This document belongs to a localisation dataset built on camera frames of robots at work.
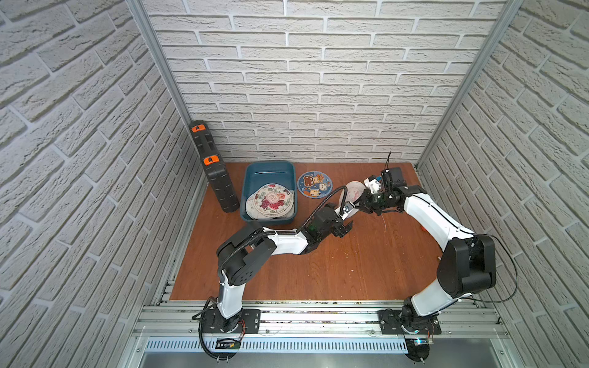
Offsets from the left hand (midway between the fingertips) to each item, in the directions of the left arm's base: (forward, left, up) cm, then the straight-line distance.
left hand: (347, 210), depth 88 cm
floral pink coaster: (+11, +32, -9) cm, 35 cm away
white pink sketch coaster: (+7, -3, +4) cm, 9 cm away
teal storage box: (+32, +41, -13) cm, 54 cm away
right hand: (+1, -2, +3) cm, 4 cm away
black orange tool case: (+11, +51, +13) cm, 54 cm away
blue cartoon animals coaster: (+24, +11, -12) cm, 29 cm away
